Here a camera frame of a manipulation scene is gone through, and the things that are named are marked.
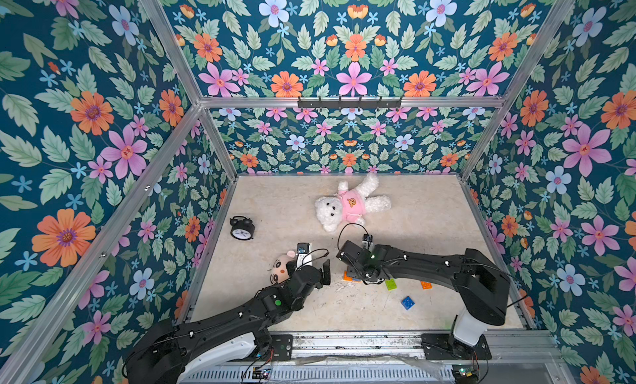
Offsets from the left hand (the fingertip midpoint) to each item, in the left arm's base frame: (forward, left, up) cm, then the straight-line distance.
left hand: (322, 261), depth 82 cm
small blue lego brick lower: (-13, -27, -8) cm, 32 cm away
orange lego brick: (-6, -7, +1) cm, 10 cm away
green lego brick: (-6, -23, -9) cm, 26 cm away
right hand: (-2, -10, -6) cm, 12 cm away
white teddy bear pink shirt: (+24, -12, -1) cm, 27 cm away
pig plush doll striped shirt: (-1, +15, -2) cm, 15 cm away
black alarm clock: (+17, +30, -3) cm, 35 cm away
